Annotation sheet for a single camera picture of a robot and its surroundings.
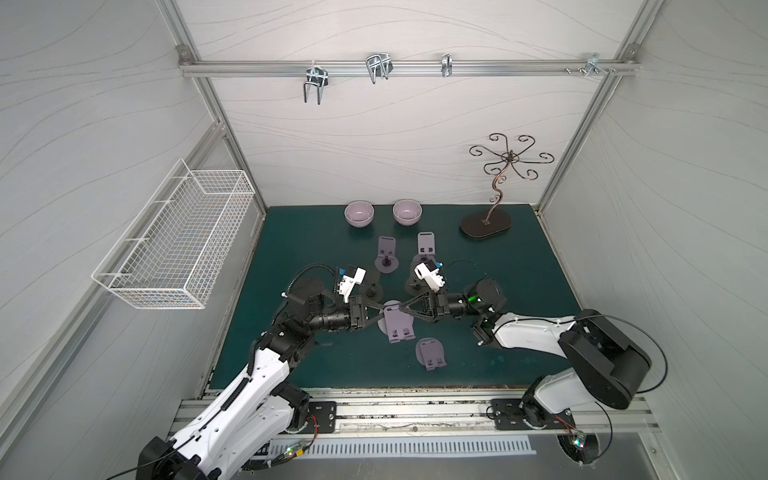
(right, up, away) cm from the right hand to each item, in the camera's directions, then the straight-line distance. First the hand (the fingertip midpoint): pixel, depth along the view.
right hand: (401, 313), depth 65 cm
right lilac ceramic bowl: (+4, +27, +50) cm, 57 cm away
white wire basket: (-52, +15, +5) cm, 54 cm away
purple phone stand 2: (-4, +8, +39) cm, 40 cm away
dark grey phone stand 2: (+5, +1, +28) cm, 28 cm away
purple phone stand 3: (-1, -3, +1) cm, 3 cm away
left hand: (-2, -1, 0) cm, 3 cm away
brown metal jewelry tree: (+32, +21, +49) cm, 62 cm away
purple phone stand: (+10, +13, +34) cm, 38 cm away
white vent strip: (+1, -33, +5) cm, 34 cm away
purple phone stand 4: (+9, -16, +19) cm, 26 cm away
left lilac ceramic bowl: (-15, +26, +49) cm, 58 cm away
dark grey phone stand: (-9, 0, +28) cm, 29 cm away
